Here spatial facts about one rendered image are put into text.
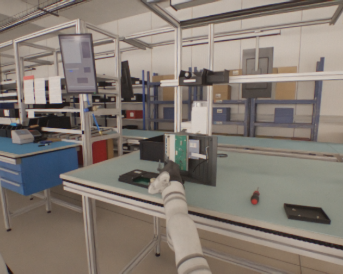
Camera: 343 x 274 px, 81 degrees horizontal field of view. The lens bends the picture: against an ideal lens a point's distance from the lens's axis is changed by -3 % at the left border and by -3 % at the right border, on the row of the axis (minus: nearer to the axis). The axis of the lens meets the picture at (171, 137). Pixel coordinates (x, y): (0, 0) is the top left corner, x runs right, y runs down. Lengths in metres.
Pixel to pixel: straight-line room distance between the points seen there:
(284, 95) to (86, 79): 3.49
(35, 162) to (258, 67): 2.49
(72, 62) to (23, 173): 1.05
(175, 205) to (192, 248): 0.14
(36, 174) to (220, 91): 3.62
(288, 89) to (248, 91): 1.82
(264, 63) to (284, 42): 2.43
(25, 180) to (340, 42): 5.24
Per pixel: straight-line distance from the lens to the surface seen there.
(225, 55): 5.17
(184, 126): 1.46
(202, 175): 0.93
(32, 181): 2.24
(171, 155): 0.96
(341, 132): 5.06
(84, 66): 2.06
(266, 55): 2.71
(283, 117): 4.46
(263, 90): 2.71
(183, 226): 0.55
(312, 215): 0.79
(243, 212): 0.72
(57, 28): 2.76
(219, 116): 4.57
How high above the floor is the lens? 1.33
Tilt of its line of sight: 8 degrees down
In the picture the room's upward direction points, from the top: straight up
